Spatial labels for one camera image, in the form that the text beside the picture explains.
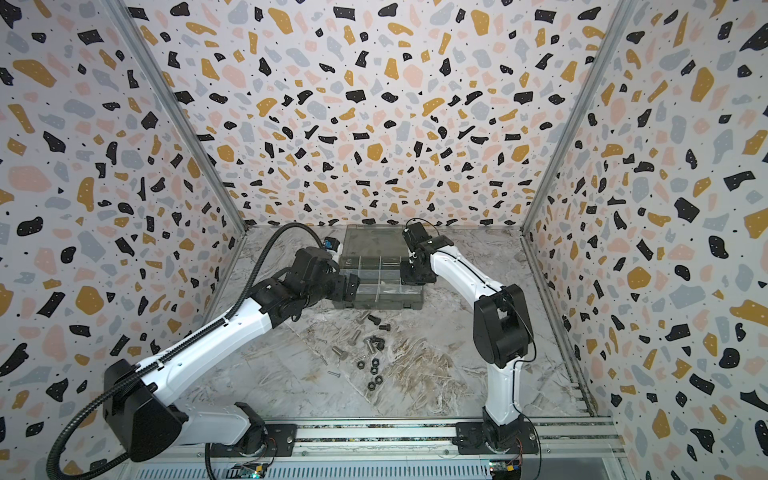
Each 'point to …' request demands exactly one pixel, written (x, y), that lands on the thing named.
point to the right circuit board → (505, 469)
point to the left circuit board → (248, 471)
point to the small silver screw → (336, 374)
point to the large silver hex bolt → (343, 354)
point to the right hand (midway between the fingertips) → (403, 274)
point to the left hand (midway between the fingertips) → (345, 272)
